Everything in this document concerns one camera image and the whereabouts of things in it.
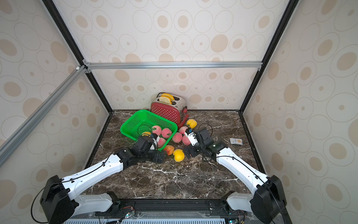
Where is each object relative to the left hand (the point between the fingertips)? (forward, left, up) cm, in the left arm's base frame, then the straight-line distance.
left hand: (165, 154), depth 78 cm
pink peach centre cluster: (+15, -12, -9) cm, 22 cm away
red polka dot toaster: (+34, -2, +4) cm, 35 cm away
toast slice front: (+41, +3, +5) cm, 41 cm away
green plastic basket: (+36, +19, -14) cm, 43 cm away
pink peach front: (+23, +8, -9) cm, 26 cm away
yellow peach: (+5, -8, -9) cm, 13 cm away
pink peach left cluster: (+17, -6, -7) cm, 19 cm away
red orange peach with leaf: (+8, -1, -9) cm, 12 cm away
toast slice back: (+42, -1, +6) cm, 43 cm away
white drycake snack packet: (+18, -48, -13) cm, 53 cm away
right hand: (+4, -14, 0) cm, 14 cm away
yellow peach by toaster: (+31, -17, -9) cm, 36 cm away
